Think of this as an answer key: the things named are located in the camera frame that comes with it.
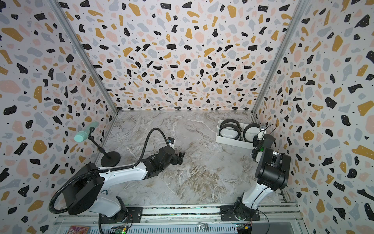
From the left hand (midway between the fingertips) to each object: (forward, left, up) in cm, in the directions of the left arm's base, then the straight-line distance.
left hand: (181, 151), depth 87 cm
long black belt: (+16, -43, +3) cm, 46 cm away
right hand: (+11, -56, +1) cm, 57 cm away
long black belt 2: (+20, -34, -1) cm, 39 cm away
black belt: (+21, -33, 0) cm, 39 cm away
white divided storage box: (+18, -34, -5) cm, 38 cm away
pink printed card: (-37, +47, -7) cm, 60 cm away
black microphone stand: (0, +45, -9) cm, 46 cm away
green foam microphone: (-4, +42, +23) cm, 48 cm away
